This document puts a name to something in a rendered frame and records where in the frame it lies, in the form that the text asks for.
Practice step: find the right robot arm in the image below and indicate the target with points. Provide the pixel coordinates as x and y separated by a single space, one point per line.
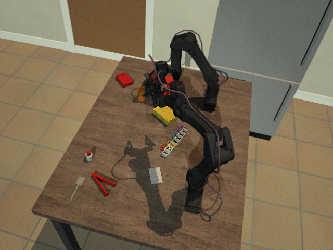
187 45

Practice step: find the amber translucent pill bottle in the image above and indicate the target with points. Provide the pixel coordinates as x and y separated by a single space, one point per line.
140 92

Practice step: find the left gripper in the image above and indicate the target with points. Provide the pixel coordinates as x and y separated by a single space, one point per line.
163 96

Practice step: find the red rectangular block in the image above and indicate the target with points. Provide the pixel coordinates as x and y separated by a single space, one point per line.
124 79

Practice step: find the grey cylinder with red cap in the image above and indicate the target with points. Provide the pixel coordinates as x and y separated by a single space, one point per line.
89 156

